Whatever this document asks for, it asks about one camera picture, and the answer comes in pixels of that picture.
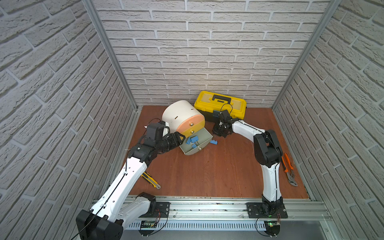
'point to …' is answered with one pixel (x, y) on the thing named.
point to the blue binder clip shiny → (194, 146)
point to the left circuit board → (147, 224)
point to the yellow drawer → (199, 126)
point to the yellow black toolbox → (208, 101)
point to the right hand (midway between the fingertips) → (215, 131)
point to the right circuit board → (272, 227)
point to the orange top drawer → (189, 121)
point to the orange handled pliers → (288, 168)
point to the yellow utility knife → (150, 180)
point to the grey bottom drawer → (204, 139)
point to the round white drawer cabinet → (184, 117)
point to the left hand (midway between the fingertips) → (183, 136)
